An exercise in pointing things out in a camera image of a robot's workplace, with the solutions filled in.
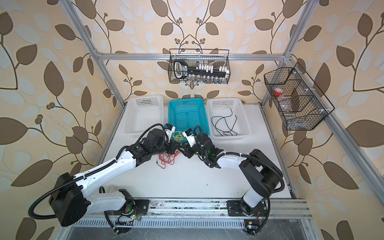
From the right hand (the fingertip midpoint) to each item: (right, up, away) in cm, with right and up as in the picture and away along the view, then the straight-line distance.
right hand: (180, 146), depth 83 cm
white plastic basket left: (-33, +21, +33) cm, 51 cm away
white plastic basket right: (+32, +15, +28) cm, 45 cm away
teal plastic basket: (+2, +20, +32) cm, 38 cm away
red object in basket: (+54, +31, -3) cm, 62 cm away
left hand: (+1, +3, -5) cm, 5 cm away
